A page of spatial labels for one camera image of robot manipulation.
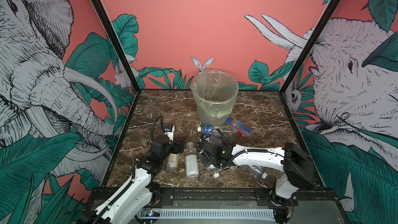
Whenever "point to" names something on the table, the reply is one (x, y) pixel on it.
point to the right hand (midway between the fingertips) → (202, 155)
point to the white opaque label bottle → (192, 164)
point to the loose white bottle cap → (216, 175)
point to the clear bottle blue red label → (241, 129)
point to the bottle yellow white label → (172, 162)
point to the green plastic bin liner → (215, 92)
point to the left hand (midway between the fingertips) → (177, 135)
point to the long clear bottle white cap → (259, 169)
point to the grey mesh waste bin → (205, 118)
